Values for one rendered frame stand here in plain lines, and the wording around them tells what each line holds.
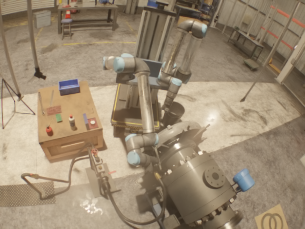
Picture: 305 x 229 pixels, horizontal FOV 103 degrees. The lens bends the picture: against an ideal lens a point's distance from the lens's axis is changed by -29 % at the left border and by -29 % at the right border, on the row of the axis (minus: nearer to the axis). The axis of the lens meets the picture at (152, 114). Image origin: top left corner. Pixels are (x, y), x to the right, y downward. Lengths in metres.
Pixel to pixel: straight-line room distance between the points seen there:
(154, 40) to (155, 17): 0.27
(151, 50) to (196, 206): 1.68
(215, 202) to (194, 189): 0.21
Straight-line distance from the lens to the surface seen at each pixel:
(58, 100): 2.46
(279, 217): 3.43
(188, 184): 1.50
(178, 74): 1.86
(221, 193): 1.53
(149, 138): 1.20
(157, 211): 1.94
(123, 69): 1.22
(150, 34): 1.93
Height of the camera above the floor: 2.09
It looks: 45 degrees down
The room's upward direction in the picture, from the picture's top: 18 degrees clockwise
